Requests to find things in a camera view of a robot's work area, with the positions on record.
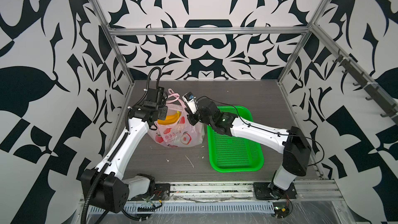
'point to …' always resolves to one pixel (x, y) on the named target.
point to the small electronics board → (281, 209)
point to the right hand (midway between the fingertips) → (186, 107)
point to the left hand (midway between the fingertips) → (156, 106)
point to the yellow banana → (170, 119)
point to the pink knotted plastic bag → (175, 130)
